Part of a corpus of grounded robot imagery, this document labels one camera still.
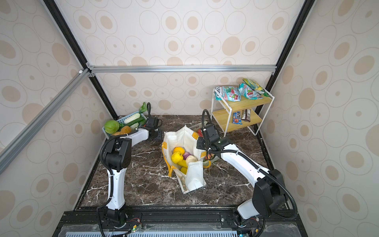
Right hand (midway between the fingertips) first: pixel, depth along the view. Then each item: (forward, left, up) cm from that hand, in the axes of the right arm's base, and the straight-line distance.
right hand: (200, 141), depth 85 cm
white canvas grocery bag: (-17, +4, -11) cm, 21 cm away
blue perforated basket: (+27, +58, -9) cm, 64 cm away
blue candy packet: (+18, -24, 0) cm, 30 cm away
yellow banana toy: (-9, +10, -12) cm, 18 cm away
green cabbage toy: (+16, +59, -4) cm, 61 cm away
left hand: (+19, +28, -12) cm, 36 cm away
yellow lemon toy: (-6, +14, -6) cm, 17 cm away
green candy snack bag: (+19, -16, +19) cm, 31 cm away
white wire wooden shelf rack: (+8, -16, +13) cm, 22 cm away
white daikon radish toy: (+35, +43, -5) cm, 56 cm away
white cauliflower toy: (-8, +6, -5) cm, 11 cm away
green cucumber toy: (+27, +45, -9) cm, 53 cm away
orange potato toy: (+15, +51, -6) cm, 53 cm away
